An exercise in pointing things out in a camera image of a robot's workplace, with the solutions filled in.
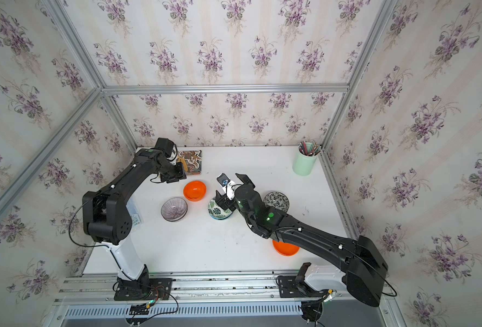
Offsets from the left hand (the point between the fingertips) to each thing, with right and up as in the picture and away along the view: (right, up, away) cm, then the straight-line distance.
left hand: (186, 178), depth 91 cm
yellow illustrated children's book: (-4, +9, +23) cm, 25 cm away
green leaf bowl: (+14, -15, +1) cm, 20 cm away
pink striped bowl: (-6, -14, 0) cm, 15 cm away
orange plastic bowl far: (+2, -7, +7) cm, 10 cm away
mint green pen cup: (+56, +9, +8) cm, 58 cm away
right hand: (+21, 0, -16) cm, 27 cm away
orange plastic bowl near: (+43, -29, -9) cm, 52 cm away
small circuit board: (-11, -46, -19) cm, 51 cm away
